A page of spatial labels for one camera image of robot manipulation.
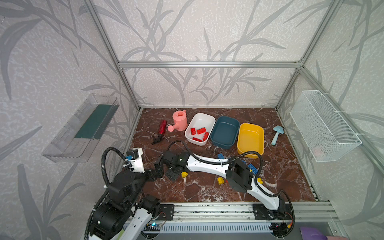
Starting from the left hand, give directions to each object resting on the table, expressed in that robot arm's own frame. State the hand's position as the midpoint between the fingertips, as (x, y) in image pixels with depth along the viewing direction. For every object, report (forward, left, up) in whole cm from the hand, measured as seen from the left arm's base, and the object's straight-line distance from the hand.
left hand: (157, 153), depth 63 cm
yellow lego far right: (-3, -52, -26) cm, 58 cm away
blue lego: (+12, -31, -29) cm, 44 cm away
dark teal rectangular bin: (+29, -35, -27) cm, 53 cm away
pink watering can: (+34, -4, -22) cm, 41 cm away
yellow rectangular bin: (+25, -53, -27) cm, 64 cm away
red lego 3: (+23, -16, -27) cm, 39 cm away
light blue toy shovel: (+33, -75, -28) cm, 86 cm away
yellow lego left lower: (0, -9, -27) cm, 28 cm away
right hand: (+5, -2, -27) cm, 27 cm away
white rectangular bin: (+39, -17, -27) cm, 50 cm away
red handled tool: (+30, +8, -27) cm, 41 cm away
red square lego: (+29, -13, -26) cm, 42 cm away
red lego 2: (+25, -22, -26) cm, 42 cm away
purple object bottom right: (-26, -70, -26) cm, 79 cm away
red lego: (+31, -19, -28) cm, 46 cm away
